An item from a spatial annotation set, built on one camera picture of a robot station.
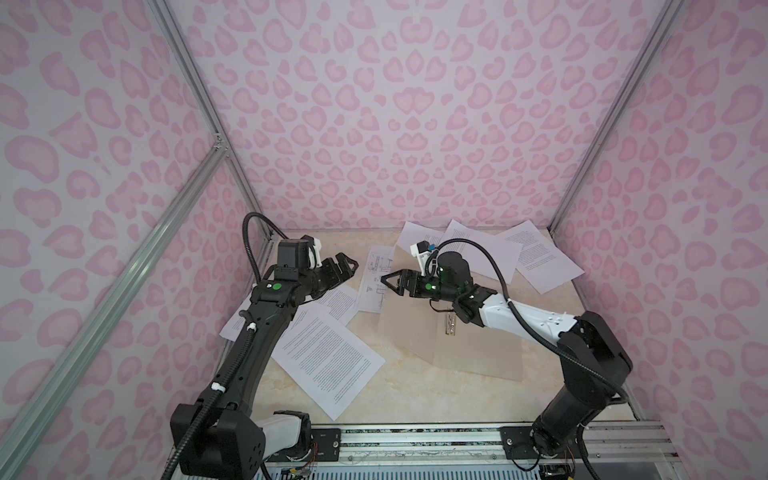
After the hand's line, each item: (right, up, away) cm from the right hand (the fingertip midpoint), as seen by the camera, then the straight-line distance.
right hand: (393, 278), depth 78 cm
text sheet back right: (+54, +4, +32) cm, 63 cm away
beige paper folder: (+14, -19, +13) cm, 27 cm away
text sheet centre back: (+7, +15, +42) cm, 45 cm away
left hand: (-11, +3, -1) cm, 12 cm away
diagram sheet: (-5, +3, +32) cm, 33 cm away
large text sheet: (-20, -25, +10) cm, 34 cm away
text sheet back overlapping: (+43, +7, +38) cm, 58 cm away
